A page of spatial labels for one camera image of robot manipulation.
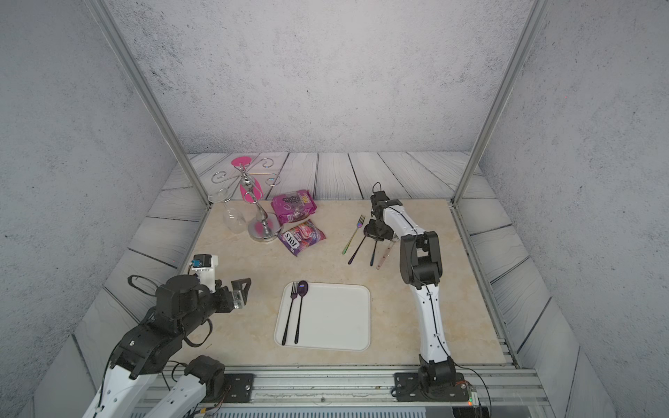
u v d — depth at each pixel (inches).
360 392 28.6
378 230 36.8
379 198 36.4
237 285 24.4
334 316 34.0
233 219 36.9
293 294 35.9
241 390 28.7
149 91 34.0
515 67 31.4
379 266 39.2
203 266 23.3
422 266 25.3
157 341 18.2
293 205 43.7
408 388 28.3
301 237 41.3
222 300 24.1
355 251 41.0
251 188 36.3
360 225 44.4
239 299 24.6
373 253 40.1
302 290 36.0
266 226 43.7
